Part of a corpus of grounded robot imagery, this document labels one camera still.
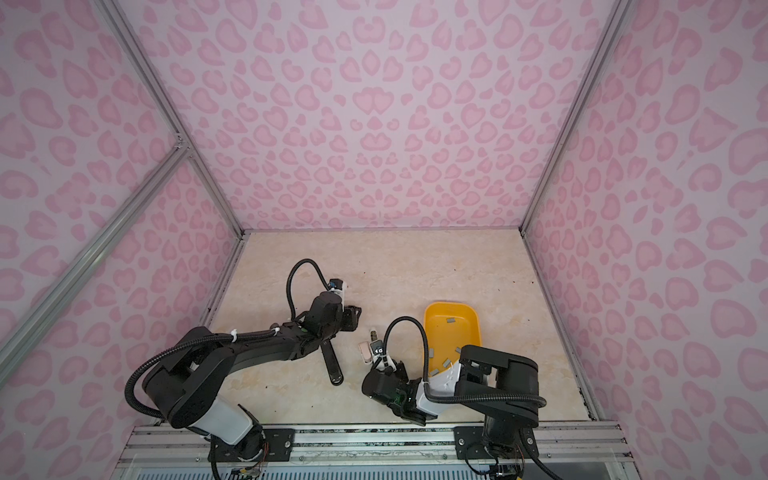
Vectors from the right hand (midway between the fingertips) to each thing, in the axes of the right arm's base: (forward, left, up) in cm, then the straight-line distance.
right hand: (378, 364), depth 87 cm
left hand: (+15, +6, +8) cm, 18 cm away
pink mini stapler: (+2, +3, +4) cm, 5 cm away
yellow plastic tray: (+13, -22, -1) cm, 25 cm away
